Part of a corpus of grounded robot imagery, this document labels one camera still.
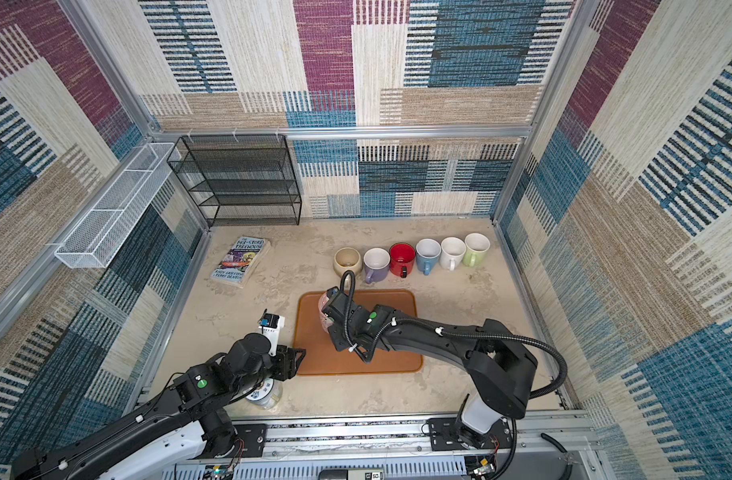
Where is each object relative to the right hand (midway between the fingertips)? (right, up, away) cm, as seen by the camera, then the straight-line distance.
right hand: (343, 334), depth 82 cm
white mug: (+35, +22, +19) cm, 45 cm away
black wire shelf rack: (-40, +48, +27) cm, 68 cm away
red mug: (+18, +21, +22) cm, 35 cm away
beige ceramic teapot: (0, +20, +22) cm, 30 cm away
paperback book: (-38, +19, +24) cm, 49 cm away
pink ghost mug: (-5, +9, -2) cm, 11 cm away
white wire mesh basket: (-56, +26, -10) cm, 63 cm away
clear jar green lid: (-17, -12, -9) cm, 23 cm away
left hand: (-11, -2, -5) cm, 12 cm away
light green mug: (+42, +24, +18) cm, 52 cm away
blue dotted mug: (+26, +22, +18) cm, 39 cm away
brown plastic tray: (-7, -10, +9) cm, 15 cm away
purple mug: (+9, +19, +20) cm, 29 cm away
